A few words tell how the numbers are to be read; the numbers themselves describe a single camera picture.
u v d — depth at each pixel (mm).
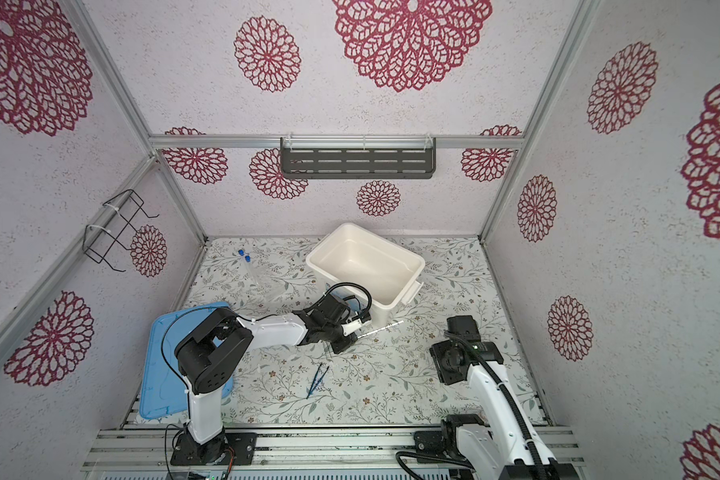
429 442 749
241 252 958
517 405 462
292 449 754
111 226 771
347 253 1114
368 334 944
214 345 545
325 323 748
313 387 834
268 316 617
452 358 623
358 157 933
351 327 833
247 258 945
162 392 817
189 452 673
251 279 1066
